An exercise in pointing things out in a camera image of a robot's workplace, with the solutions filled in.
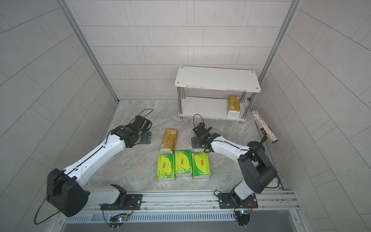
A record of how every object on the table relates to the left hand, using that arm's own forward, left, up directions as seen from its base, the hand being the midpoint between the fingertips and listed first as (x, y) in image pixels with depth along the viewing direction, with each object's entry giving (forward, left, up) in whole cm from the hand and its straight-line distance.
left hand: (144, 136), depth 82 cm
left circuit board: (-38, +6, -11) cm, 40 cm away
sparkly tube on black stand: (0, -70, -11) cm, 71 cm away
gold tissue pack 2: (+16, -32, -11) cm, 37 cm away
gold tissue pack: (0, -14, -5) cm, 15 cm away
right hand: (+2, -33, -9) cm, 34 cm away
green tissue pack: (-16, -14, -6) cm, 22 cm away
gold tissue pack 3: (+22, -56, +2) cm, 60 cm away
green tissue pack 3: (-15, -33, -5) cm, 36 cm away
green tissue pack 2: (-13, -23, -6) cm, 27 cm away
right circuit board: (-37, -53, -12) cm, 66 cm away
